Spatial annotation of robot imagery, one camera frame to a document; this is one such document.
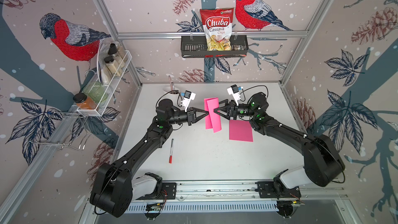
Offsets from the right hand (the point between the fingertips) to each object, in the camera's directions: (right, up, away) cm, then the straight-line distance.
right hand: (214, 109), depth 70 cm
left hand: (-3, -1, -2) cm, 3 cm away
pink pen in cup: (-27, +14, +34) cm, 46 cm away
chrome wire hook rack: (-55, -12, -7) cm, 56 cm away
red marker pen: (-24, -28, +15) cm, 40 cm away
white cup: (-30, +11, +35) cm, 47 cm away
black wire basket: (-11, +37, +25) cm, 46 cm away
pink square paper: (-1, -4, -3) cm, 5 cm away
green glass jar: (-55, +8, 0) cm, 56 cm away
